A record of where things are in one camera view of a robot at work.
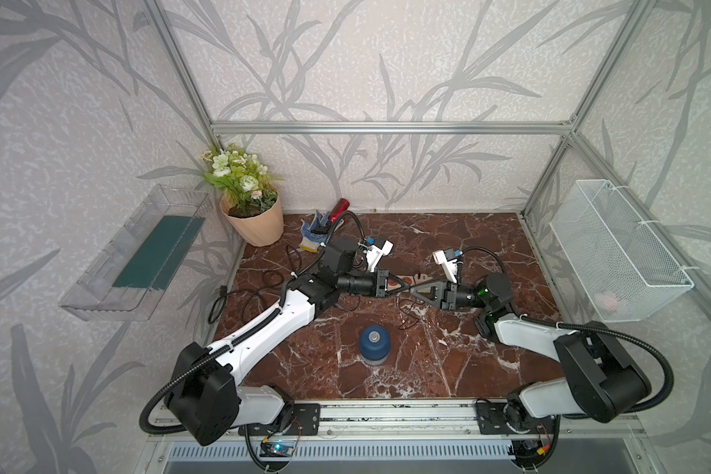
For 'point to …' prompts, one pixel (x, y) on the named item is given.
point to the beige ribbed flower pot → (260, 229)
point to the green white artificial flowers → (241, 177)
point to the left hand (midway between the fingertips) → (406, 290)
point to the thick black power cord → (229, 292)
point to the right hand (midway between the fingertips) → (412, 295)
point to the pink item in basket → (607, 301)
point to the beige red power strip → (408, 278)
